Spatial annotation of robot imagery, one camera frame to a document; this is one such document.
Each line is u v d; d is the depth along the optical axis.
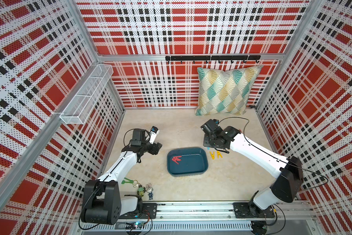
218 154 0.93
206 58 0.89
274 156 0.45
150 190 0.78
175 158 0.92
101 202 0.41
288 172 0.43
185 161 0.91
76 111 0.69
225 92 0.95
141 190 0.78
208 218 0.72
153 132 0.77
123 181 0.84
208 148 0.73
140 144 0.68
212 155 0.93
